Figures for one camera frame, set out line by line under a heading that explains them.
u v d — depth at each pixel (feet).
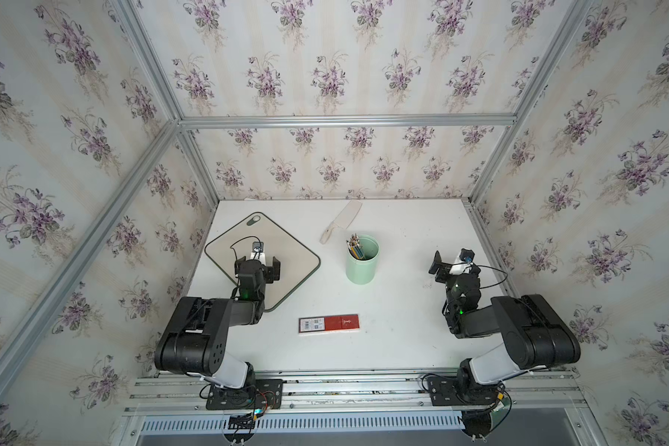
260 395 2.36
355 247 2.75
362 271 2.88
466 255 2.45
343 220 3.80
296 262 3.31
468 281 2.56
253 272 2.34
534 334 1.48
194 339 1.47
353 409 2.37
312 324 2.77
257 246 2.62
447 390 2.40
